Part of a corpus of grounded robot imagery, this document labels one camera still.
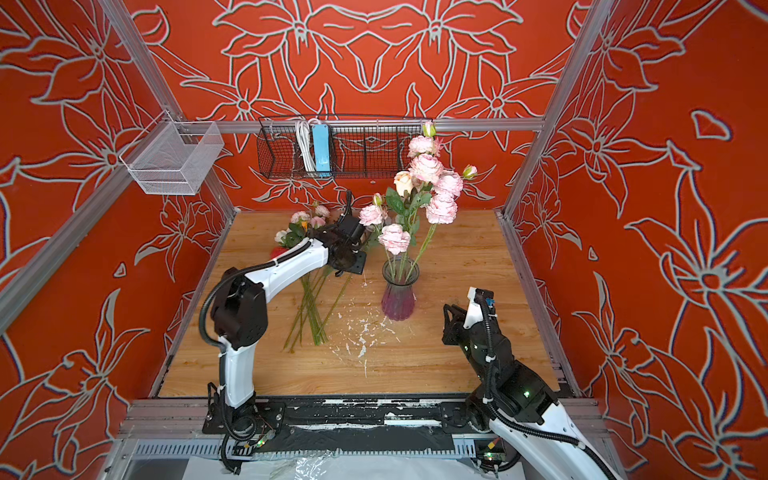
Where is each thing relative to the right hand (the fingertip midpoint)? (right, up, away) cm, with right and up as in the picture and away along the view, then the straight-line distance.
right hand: (442, 306), depth 72 cm
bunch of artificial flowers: (-37, -9, +19) cm, 42 cm away
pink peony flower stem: (-17, +23, 0) cm, 28 cm away
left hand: (-23, +9, +20) cm, 32 cm away
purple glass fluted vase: (-10, -2, +17) cm, 19 cm away
